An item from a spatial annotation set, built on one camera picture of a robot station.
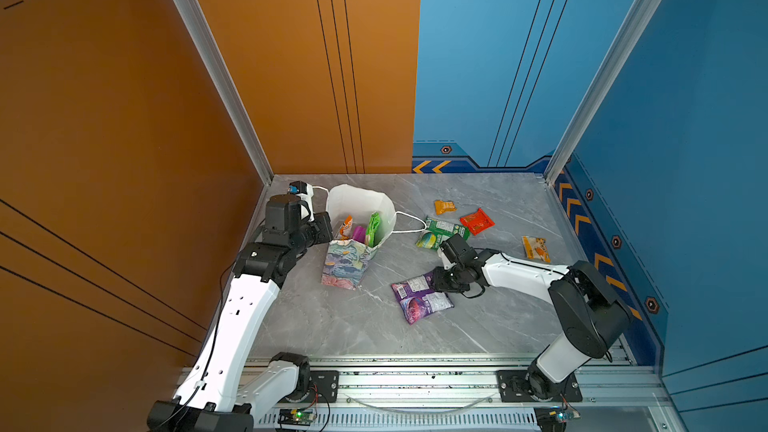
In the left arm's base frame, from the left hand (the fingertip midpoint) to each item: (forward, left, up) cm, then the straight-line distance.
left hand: (330, 215), depth 74 cm
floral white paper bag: (-7, -4, -10) cm, 13 cm away
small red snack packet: (+18, -46, -26) cm, 56 cm away
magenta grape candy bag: (+3, -6, -13) cm, 15 cm away
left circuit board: (-39, +7, -29) cm, 49 cm away
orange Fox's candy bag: (+4, -2, -14) cm, 14 cm away
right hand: (-7, -28, -26) cm, 39 cm away
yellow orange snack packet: (+6, -63, -24) cm, 68 cm away
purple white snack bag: (-11, -24, -24) cm, 35 cm away
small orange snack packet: (+24, -34, -25) cm, 48 cm away
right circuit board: (-39, -55, -28) cm, 73 cm away
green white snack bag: (+12, -31, -24) cm, 41 cm away
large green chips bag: (+3, -10, -9) cm, 14 cm away
